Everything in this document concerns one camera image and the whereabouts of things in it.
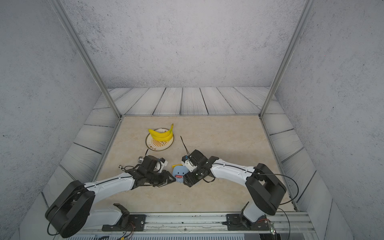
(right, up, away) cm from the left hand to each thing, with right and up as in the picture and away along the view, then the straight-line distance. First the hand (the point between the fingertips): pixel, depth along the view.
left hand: (175, 181), depth 82 cm
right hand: (+7, +1, 0) cm, 7 cm away
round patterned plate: (-14, +17, +20) cm, 30 cm away
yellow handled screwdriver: (-2, +6, +9) cm, 11 cm away
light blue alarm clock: (+1, +4, +5) cm, 6 cm away
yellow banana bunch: (-12, +23, +22) cm, 34 cm away
